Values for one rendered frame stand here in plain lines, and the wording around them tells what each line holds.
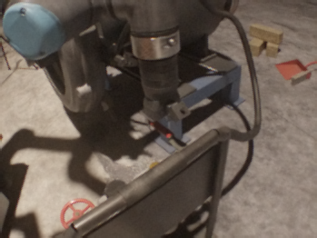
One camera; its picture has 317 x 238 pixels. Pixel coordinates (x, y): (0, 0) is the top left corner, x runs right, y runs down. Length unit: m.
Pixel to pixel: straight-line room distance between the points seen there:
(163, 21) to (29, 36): 0.21
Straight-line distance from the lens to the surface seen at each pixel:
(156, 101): 0.49
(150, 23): 0.41
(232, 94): 1.44
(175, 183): 0.49
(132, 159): 1.19
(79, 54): 0.79
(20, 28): 0.36
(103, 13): 0.45
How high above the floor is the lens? 0.87
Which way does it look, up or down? 39 degrees down
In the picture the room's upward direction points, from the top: 7 degrees counter-clockwise
